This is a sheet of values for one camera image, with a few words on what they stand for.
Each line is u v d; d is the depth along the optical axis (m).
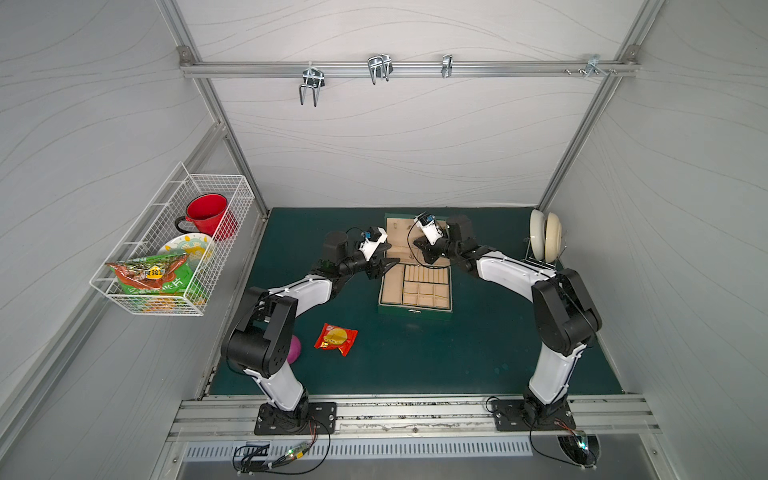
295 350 0.81
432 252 0.83
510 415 0.73
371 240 0.75
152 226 0.64
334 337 0.85
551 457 0.68
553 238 0.93
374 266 0.77
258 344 0.47
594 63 0.77
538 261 1.00
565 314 0.50
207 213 0.66
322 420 0.73
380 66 0.77
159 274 0.55
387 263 0.81
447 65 0.73
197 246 0.67
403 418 0.75
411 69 0.78
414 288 0.94
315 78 0.78
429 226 0.80
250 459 0.69
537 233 0.93
